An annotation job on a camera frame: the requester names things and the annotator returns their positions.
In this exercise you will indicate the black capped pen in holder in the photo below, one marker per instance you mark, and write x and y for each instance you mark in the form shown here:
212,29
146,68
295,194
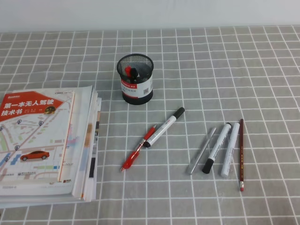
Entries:
134,75

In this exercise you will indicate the black mesh pen holder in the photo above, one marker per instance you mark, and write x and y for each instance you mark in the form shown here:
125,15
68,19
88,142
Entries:
141,91

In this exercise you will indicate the red gel pen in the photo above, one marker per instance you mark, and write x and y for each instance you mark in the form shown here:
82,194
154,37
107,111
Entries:
129,161

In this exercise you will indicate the silver clear pen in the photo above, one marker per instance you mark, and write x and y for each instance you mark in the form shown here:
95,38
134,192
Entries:
194,161

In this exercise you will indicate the grey checked tablecloth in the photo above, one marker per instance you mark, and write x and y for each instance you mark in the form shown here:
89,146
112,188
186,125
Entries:
218,75

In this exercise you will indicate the dark red pencil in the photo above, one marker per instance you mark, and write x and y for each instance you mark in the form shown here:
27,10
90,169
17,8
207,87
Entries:
241,155

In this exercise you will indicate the white paint marker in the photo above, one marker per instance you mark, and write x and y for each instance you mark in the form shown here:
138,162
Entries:
229,151

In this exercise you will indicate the stack of magazines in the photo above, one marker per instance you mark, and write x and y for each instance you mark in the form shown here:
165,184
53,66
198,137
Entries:
77,178

